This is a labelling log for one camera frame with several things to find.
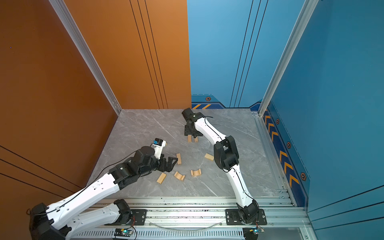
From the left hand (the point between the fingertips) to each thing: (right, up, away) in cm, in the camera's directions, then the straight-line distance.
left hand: (171, 156), depth 76 cm
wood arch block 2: (+13, -12, +12) cm, 21 cm away
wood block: (+8, +7, +27) cm, 29 cm away
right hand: (+9, +10, +24) cm, 28 cm away
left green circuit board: (-22, -35, -5) cm, 42 cm away
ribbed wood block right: (+21, -4, +18) cm, 28 cm away
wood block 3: (-7, -14, +9) cm, 19 cm away
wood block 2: (+12, +6, +27) cm, 30 cm away
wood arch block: (+3, -13, +10) cm, 17 cm away
